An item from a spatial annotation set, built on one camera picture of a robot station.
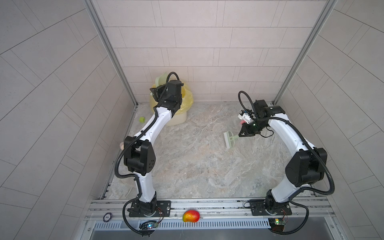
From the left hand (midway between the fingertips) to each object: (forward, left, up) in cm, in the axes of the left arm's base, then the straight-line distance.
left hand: (151, 85), depth 78 cm
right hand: (-17, -48, -19) cm, 54 cm away
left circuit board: (-58, -3, -31) cm, 66 cm away
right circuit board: (-57, -62, -34) cm, 91 cm away
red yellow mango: (-54, -23, -30) cm, 66 cm away
